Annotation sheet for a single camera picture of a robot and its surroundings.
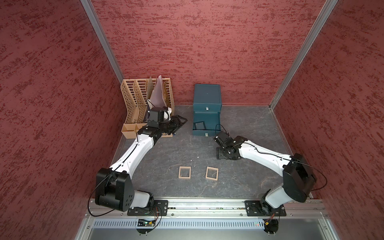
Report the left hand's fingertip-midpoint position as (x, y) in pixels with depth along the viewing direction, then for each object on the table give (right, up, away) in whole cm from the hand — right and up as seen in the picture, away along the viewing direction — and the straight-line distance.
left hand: (184, 124), depth 81 cm
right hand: (+23, -20, +5) cm, 31 cm away
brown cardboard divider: (-24, +24, +13) cm, 36 cm away
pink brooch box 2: (+16, -29, +5) cm, 33 cm away
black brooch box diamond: (+8, -1, +20) cm, 21 cm away
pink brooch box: (0, -26, +8) cm, 27 cm away
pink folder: (-18, +16, +11) cm, 27 cm away
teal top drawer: (+8, +11, +19) cm, 24 cm away
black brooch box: (+19, -16, -3) cm, 25 cm away
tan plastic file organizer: (-35, +21, +17) cm, 45 cm away
